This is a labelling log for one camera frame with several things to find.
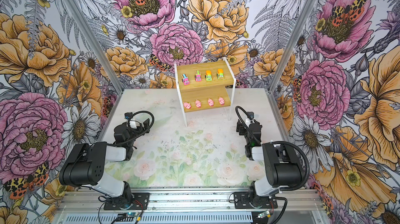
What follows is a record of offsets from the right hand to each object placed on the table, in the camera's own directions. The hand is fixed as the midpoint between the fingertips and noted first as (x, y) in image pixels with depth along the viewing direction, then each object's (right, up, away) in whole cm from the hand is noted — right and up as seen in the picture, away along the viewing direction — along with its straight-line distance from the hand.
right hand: (245, 123), depth 94 cm
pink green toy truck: (-27, +25, -16) cm, 40 cm away
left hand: (-61, 0, 0) cm, 61 cm away
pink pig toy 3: (-21, +12, -4) cm, 24 cm away
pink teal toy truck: (-34, +24, -16) cm, 44 cm away
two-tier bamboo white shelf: (-25, +20, -16) cm, 36 cm away
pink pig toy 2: (-28, +11, -5) cm, 31 cm away
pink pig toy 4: (-14, +13, -3) cm, 20 cm away
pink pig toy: (-34, +11, -5) cm, 36 cm away
